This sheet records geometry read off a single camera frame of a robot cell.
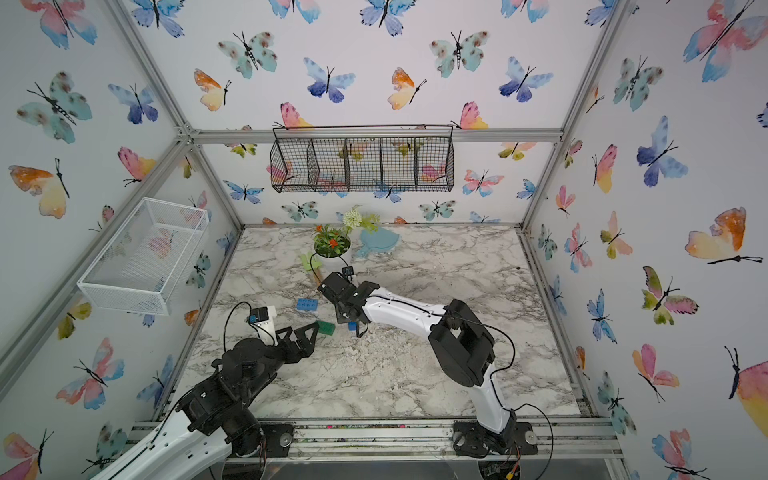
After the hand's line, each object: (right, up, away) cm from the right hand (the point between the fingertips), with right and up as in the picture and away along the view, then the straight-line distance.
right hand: (351, 306), depth 88 cm
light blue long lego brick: (-15, -1, +8) cm, 17 cm away
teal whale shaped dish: (+6, +21, +28) cm, 36 cm away
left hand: (-9, -3, -12) cm, 15 cm away
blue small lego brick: (0, -7, +5) cm, 9 cm away
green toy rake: (-19, +12, +21) cm, 31 cm away
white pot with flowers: (-7, +18, +7) cm, 21 cm away
